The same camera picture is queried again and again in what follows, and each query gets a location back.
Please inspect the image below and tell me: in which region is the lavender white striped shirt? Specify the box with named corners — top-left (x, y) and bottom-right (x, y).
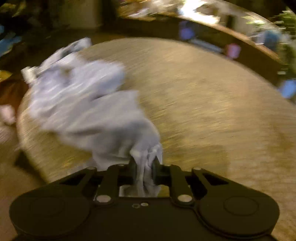
top-left (22, 38), bottom-right (162, 197)

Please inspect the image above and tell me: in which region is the lace tablecloth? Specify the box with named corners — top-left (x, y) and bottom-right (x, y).
top-left (16, 37), bottom-right (296, 241)

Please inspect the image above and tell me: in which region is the pink container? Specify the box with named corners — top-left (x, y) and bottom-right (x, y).
top-left (226, 43), bottom-right (241, 59)

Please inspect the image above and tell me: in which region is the purple kettlebell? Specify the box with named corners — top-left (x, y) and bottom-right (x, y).
top-left (179, 21), bottom-right (195, 41)

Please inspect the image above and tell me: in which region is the long wooden sideboard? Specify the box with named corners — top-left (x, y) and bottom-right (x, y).
top-left (116, 12), bottom-right (282, 84)

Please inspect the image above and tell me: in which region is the potted plant white pot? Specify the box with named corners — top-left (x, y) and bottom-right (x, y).
top-left (244, 8), bottom-right (295, 102)

